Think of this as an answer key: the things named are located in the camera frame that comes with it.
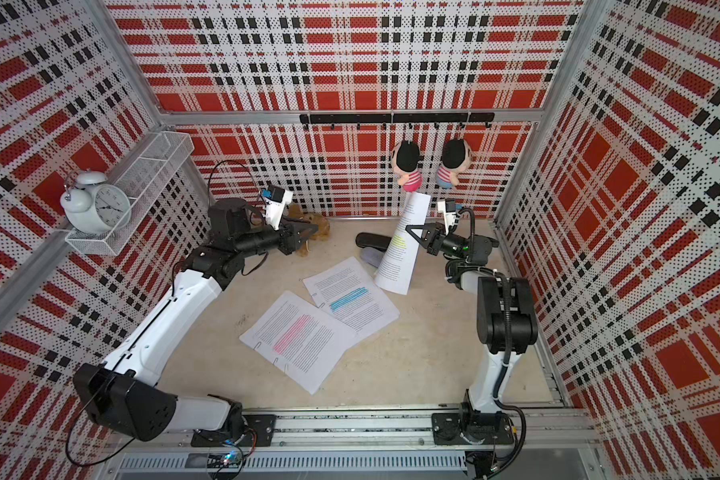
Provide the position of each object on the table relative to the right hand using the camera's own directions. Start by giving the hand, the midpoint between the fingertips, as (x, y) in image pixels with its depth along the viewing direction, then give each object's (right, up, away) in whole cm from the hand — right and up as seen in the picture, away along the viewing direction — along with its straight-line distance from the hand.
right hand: (410, 227), depth 80 cm
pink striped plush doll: (0, +22, +16) cm, 28 cm away
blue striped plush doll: (+16, +23, +13) cm, 31 cm away
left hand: (-24, 0, -8) cm, 25 cm away
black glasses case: (-11, -3, +34) cm, 35 cm away
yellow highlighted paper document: (-3, -10, +3) cm, 11 cm away
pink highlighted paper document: (-33, -33, +9) cm, 48 cm away
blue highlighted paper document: (-19, -21, +21) cm, 35 cm away
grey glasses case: (-11, -8, +28) cm, 31 cm away
